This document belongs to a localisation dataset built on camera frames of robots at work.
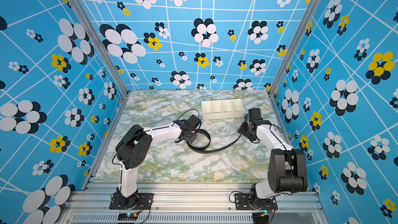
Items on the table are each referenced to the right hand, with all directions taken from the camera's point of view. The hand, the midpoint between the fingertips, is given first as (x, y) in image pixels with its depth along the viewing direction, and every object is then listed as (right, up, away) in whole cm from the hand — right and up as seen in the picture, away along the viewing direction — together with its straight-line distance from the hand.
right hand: (245, 131), depth 91 cm
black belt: (-23, -11, 0) cm, 25 cm away
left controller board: (-61, -37, -19) cm, 74 cm away
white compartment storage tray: (-11, +13, +19) cm, 26 cm away
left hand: (-32, -3, +6) cm, 33 cm away
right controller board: (+2, -37, -20) cm, 42 cm away
